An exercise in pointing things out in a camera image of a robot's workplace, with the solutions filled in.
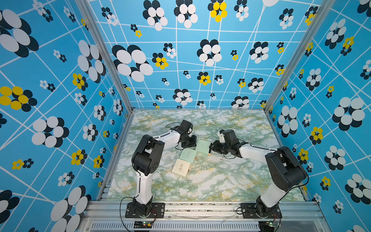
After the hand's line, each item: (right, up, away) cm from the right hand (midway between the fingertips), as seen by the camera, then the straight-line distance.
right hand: (212, 146), depth 94 cm
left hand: (-9, +1, +2) cm, 9 cm away
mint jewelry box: (-6, -1, 0) cm, 6 cm away
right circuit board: (+23, -35, -24) cm, 48 cm away
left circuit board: (-39, -36, -21) cm, 57 cm away
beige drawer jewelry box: (-20, -11, -8) cm, 24 cm away
